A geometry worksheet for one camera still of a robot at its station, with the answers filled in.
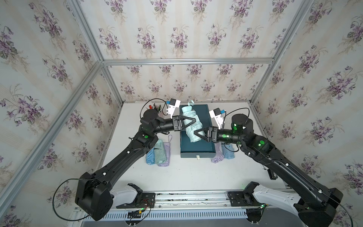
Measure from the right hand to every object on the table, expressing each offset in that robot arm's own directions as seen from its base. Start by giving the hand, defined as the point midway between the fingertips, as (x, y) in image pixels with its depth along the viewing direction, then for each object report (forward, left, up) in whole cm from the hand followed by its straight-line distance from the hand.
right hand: (199, 134), depth 62 cm
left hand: (+2, +2, +4) cm, 5 cm away
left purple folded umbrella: (+10, +18, -31) cm, 37 cm away
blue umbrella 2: (+4, -20, -29) cm, 36 cm away
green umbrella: (+3, +22, -26) cm, 34 cm away
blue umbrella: (0, +27, -28) cm, 39 cm away
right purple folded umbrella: (+2, -15, -29) cm, 33 cm away
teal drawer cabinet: (+1, -3, -18) cm, 18 cm away
